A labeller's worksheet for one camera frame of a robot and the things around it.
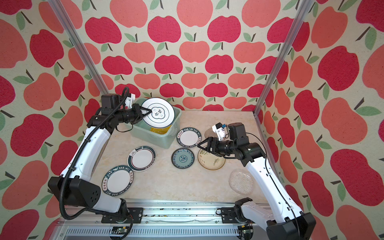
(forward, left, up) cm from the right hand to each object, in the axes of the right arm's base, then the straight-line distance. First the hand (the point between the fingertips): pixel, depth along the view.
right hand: (205, 146), depth 70 cm
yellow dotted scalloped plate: (+13, +26, -8) cm, 30 cm away
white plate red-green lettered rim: (+23, +11, -26) cm, 36 cm away
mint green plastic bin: (+11, +38, -6) cm, 40 cm away
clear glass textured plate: (-5, -23, -28) cm, 36 cm away
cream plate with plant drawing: (+7, -4, -27) cm, 28 cm away
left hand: (+12, +27, +8) cm, 31 cm away
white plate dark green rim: (+2, +39, -24) cm, 46 cm away
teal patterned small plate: (+7, +13, -27) cm, 31 cm away
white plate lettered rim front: (-11, +50, -27) cm, 58 cm away
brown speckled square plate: (+29, -3, -27) cm, 40 cm away
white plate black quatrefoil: (+14, +23, +5) cm, 28 cm away
